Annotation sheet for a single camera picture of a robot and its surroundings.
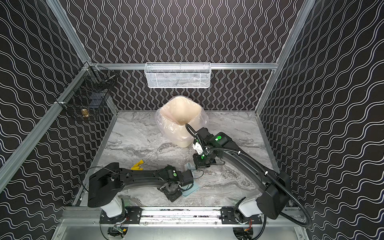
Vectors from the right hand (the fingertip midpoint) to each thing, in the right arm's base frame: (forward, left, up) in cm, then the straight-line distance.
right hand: (197, 167), depth 75 cm
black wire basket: (+39, +65, +14) cm, 78 cm away
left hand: (-12, +11, -13) cm, 21 cm away
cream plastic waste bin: (+36, +15, +2) cm, 39 cm away
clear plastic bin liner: (+27, -4, +4) cm, 27 cm away
